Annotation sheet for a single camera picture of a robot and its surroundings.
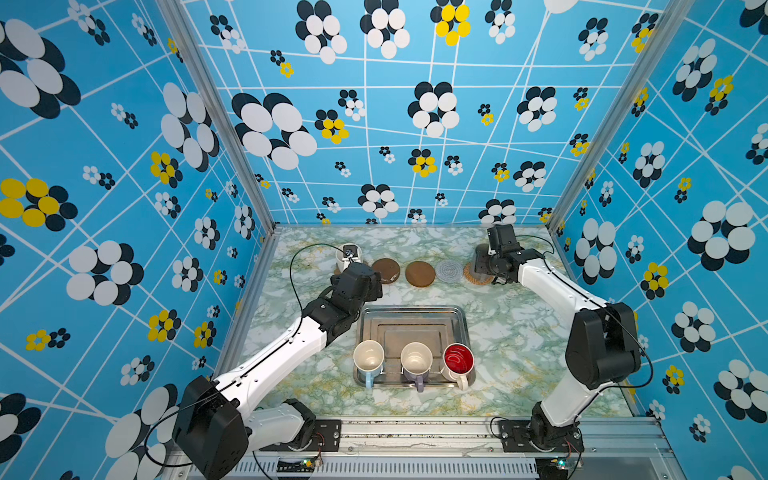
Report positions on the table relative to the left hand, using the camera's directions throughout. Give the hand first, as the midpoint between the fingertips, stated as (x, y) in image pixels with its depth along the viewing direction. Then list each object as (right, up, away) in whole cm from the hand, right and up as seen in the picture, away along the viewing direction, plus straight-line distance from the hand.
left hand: (366, 274), depth 81 cm
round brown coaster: (+17, -2, +24) cm, 29 cm away
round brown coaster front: (+5, 0, +27) cm, 27 cm away
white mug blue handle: (0, -25, +5) cm, 25 cm away
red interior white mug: (+26, -26, +4) cm, 37 cm away
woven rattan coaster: (+36, -3, +18) cm, 40 cm away
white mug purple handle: (+14, -25, +4) cm, 29 cm away
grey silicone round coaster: (+27, -1, +25) cm, 37 cm away
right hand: (+37, +3, +13) cm, 39 cm away
